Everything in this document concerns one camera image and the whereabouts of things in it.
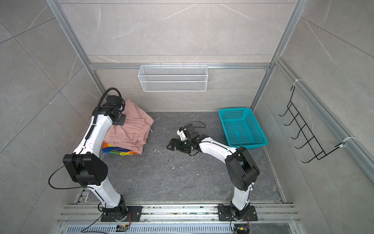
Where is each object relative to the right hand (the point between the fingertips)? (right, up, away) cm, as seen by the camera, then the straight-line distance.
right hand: (172, 147), depth 87 cm
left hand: (-35, +19, -3) cm, 40 cm away
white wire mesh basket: (-1, +47, +14) cm, 49 cm away
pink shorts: (-26, +8, +3) cm, 27 cm away
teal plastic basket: (+51, +11, +24) cm, 57 cm away
